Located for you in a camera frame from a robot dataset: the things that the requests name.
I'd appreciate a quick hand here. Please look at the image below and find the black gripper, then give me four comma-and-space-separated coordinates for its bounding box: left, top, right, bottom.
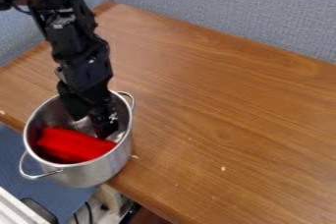
55, 40, 119, 140

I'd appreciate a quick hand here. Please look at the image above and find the red block object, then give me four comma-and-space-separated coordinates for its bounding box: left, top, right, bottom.
38, 127, 118, 163

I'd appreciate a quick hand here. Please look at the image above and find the silver metal pot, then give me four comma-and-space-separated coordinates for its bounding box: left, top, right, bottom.
19, 90, 136, 188

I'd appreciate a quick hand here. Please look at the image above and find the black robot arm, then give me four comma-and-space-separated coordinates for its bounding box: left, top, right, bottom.
0, 0, 119, 139

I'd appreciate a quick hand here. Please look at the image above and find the white ribbed panel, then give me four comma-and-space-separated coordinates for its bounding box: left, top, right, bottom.
0, 187, 50, 224

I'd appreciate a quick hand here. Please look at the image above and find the black bracket under table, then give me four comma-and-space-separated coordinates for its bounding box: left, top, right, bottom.
120, 202, 142, 224

